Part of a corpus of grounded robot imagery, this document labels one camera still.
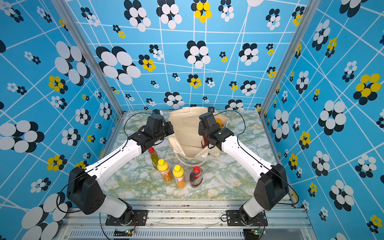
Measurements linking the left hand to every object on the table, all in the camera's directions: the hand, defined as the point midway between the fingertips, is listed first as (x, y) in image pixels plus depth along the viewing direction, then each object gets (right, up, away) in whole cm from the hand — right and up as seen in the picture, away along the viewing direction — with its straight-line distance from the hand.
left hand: (176, 124), depth 82 cm
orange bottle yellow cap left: (-5, -21, -12) cm, 24 cm away
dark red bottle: (+16, -11, +9) cm, 22 cm away
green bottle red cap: (-13, -19, +3) cm, 23 cm away
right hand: (+18, 0, 0) cm, 18 cm away
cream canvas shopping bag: (+4, -11, +20) cm, 23 cm away
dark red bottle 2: (+11, -26, -10) cm, 30 cm away
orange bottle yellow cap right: (+3, -23, -14) cm, 27 cm away
